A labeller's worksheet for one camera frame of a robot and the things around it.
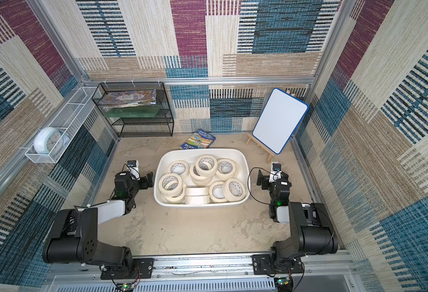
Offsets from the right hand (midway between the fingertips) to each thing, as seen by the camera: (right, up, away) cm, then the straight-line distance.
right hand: (271, 168), depth 91 cm
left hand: (-65, -2, +3) cm, 65 cm away
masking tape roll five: (-50, -9, +3) cm, 51 cm away
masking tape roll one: (-48, -1, +13) cm, 50 cm away
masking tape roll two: (-32, +1, +6) cm, 33 cm away
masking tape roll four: (-36, -6, +3) cm, 37 cm away
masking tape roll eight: (-36, -12, -8) cm, 39 cm away
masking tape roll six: (-46, -15, -1) cm, 48 cm away
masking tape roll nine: (-27, -13, +2) cm, 30 cm away
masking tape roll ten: (-18, -11, +3) cm, 22 cm away
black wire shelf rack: (-63, +25, +29) cm, 73 cm away
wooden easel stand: (-3, +13, +14) cm, 19 cm away
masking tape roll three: (-22, -1, +11) cm, 25 cm away
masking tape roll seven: (-37, -11, -2) cm, 38 cm away
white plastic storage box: (-42, +6, +11) cm, 44 cm away
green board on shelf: (-70, +28, +3) cm, 75 cm away
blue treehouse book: (-38, +16, +24) cm, 48 cm away
